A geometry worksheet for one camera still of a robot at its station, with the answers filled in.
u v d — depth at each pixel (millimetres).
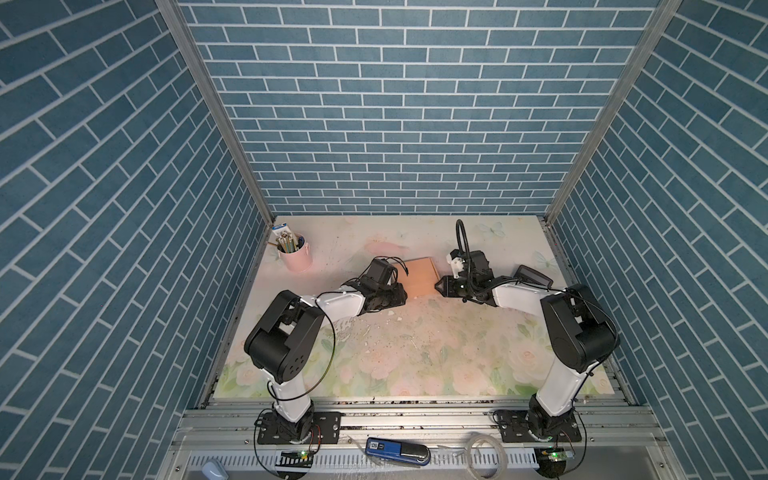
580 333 494
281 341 473
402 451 666
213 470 663
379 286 744
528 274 1019
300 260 1014
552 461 715
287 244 917
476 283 762
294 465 720
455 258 887
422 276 969
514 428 735
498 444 687
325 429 737
